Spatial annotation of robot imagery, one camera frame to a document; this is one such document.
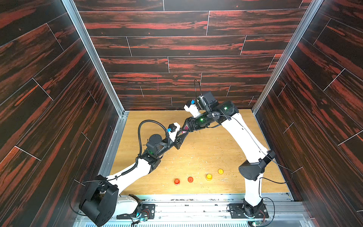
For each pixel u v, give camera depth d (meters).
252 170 0.56
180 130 0.74
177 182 0.83
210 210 0.75
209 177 0.84
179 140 0.68
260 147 0.47
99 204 0.41
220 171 0.88
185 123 0.65
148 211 0.72
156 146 0.59
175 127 0.62
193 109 0.65
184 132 0.72
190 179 0.84
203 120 0.59
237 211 0.73
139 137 0.68
